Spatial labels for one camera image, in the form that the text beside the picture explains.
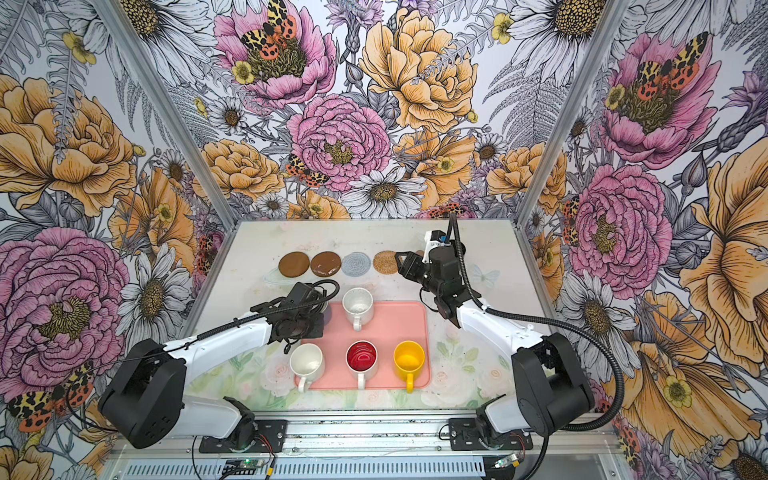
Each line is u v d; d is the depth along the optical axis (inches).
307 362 32.8
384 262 42.7
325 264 42.8
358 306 38.1
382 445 29.2
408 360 33.6
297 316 26.7
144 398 16.6
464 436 29.0
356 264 42.8
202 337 19.7
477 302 22.9
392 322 36.9
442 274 26.0
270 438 29.1
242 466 27.9
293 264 43.4
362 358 33.5
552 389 16.8
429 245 30.6
